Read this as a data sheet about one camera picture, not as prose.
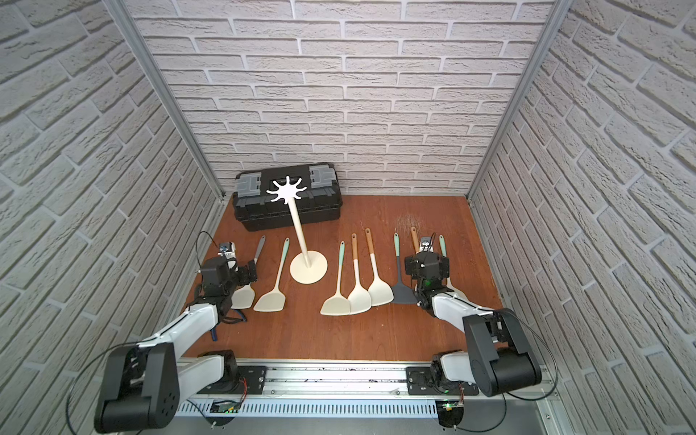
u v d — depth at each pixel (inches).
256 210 38.2
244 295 34.3
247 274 31.2
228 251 30.4
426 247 30.5
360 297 35.2
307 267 38.0
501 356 16.8
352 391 29.0
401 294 34.5
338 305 33.8
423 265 26.9
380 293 35.3
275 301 35.2
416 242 40.5
